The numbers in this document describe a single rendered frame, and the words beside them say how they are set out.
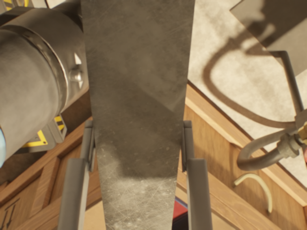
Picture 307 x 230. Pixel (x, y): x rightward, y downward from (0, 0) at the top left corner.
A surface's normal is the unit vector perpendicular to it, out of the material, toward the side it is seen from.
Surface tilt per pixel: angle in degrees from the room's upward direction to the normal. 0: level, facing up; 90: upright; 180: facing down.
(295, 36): 0
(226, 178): 90
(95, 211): 0
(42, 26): 87
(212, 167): 90
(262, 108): 0
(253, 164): 54
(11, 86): 74
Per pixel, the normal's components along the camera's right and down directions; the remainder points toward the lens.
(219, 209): 0.71, -0.52
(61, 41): 0.68, -0.33
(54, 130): -0.06, 0.63
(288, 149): -0.37, 0.30
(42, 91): 0.86, 0.04
